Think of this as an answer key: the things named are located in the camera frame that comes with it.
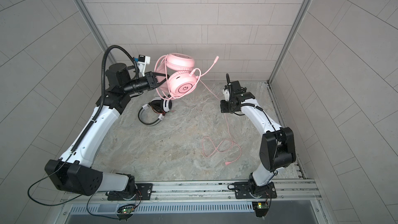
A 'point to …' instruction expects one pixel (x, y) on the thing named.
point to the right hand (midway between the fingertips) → (222, 107)
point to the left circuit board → (128, 209)
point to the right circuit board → (260, 208)
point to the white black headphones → (160, 105)
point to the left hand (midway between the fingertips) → (170, 76)
